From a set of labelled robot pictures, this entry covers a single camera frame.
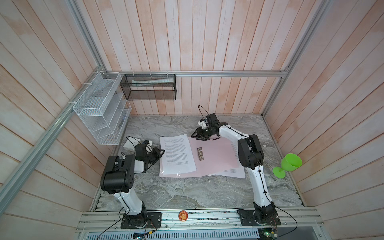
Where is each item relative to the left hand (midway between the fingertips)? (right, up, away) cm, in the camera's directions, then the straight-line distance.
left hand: (165, 152), depth 96 cm
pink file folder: (+29, -3, 0) cm, 29 cm away
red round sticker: (+12, -29, -21) cm, 38 cm away
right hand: (+18, +10, +5) cm, 21 cm away
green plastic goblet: (+68, -3, -20) cm, 70 cm away
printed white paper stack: (+46, -11, -6) cm, 47 cm away
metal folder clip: (+23, -1, +2) cm, 23 cm away
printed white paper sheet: (+8, -4, 0) cm, 9 cm away
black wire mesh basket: (-13, +45, +8) cm, 48 cm away
